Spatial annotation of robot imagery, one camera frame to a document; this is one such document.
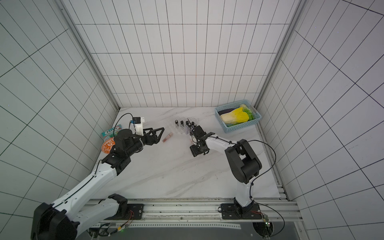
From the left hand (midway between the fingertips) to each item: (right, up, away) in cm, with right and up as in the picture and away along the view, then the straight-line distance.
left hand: (157, 131), depth 78 cm
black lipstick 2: (+15, +4, +23) cm, 28 cm away
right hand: (+19, -14, +18) cm, 29 cm away
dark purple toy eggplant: (+39, +11, +29) cm, 50 cm away
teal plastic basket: (+66, +8, +26) cm, 71 cm away
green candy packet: (-37, -3, +23) cm, 44 cm away
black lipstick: (+11, +4, +25) cm, 28 cm away
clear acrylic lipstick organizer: (+13, +1, +28) cm, 31 cm away
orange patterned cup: (-37, -11, +17) cm, 42 cm away
